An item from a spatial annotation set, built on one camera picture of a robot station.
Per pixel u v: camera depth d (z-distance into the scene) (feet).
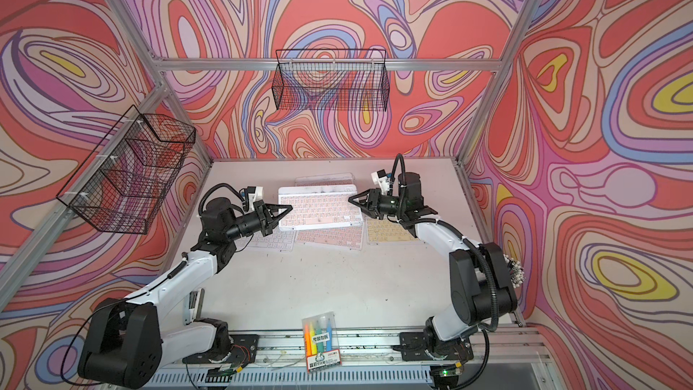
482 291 1.46
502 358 2.37
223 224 2.10
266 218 2.35
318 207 2.57
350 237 3.15
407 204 2.27
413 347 2.40
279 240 3.10
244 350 2.37
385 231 3.15
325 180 3.65
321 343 2.44
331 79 3.13
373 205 2.41
